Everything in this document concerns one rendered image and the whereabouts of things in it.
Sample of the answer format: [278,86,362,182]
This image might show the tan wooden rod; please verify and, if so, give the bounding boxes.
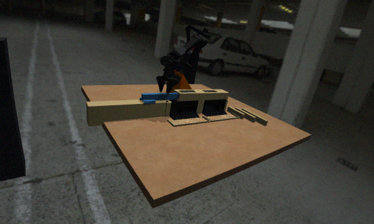
[242,108,268,126]

